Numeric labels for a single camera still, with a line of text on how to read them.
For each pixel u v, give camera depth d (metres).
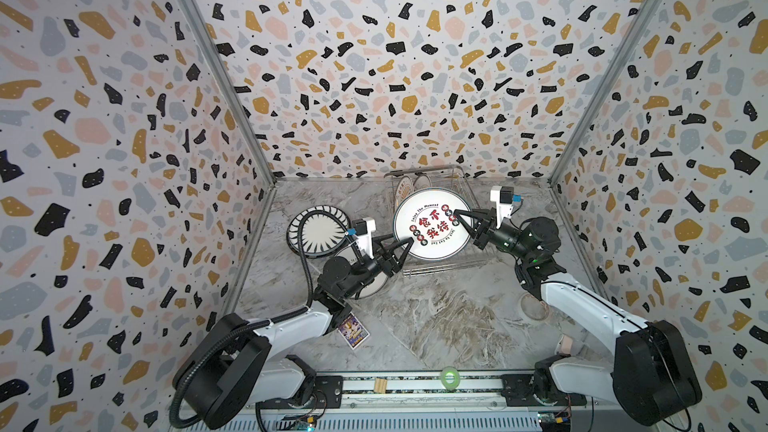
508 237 0.67
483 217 0.67
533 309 0.89
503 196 0.65
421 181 1.06
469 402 0.73
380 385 0.75
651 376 0.41
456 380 0.76
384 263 0.67
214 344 0.43
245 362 0.42
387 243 0.72
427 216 0.72
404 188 1.07
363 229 0.66
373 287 0.92
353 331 0.82
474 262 0.97
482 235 0.66
